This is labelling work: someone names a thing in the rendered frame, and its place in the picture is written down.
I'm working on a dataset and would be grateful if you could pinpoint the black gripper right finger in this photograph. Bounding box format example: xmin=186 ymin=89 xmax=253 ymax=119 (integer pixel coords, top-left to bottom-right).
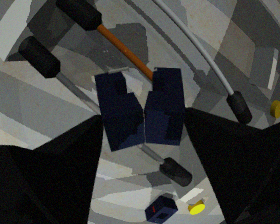
xmin=184 ymin=108 xmax=280 ymax=224

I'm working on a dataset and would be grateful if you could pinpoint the yellow short cylinder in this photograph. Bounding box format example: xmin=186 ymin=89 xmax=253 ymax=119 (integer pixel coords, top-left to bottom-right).
xmin=270 ymin=100 xmax=280 ymax=119
xmin=188 ymin=200 xmax=205 ymax=214

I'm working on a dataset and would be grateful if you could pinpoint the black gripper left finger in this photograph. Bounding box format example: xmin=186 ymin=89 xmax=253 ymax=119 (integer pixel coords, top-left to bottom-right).
xmin=0 ymin=115 xmax=103 ymax=224

